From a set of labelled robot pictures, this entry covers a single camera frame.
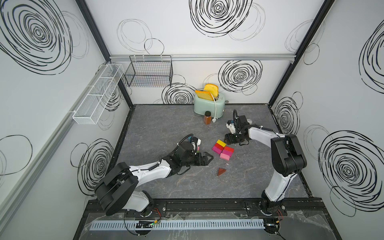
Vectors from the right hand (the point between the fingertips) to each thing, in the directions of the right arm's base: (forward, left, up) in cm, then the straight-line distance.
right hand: (229, 139), depth 97 cm
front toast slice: (+24, +17, +17) cm, 34 cm away
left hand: (-17, +15, +8) cm, 24 cm away
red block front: (-6, +1, -1) cm, 7 cm away
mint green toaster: (+20, +19, +11) cm, 29 cm away
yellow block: (-2, +5, -1) cm, 6 cm away
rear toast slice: (+29, +11, +18) cm, 37 cm away
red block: (-4, +7, -2) cm, 8 cm away
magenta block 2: (-8, +2, -2) cm, 9 cm away
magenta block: (-7, +8, -1) cm, 11 cm away
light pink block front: (-11, +4, -2) cm, 12 cm away
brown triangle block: (-20, +7, -2) cm, 22 cm away
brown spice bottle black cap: (+14, +14, +5) cm, 21 cm away
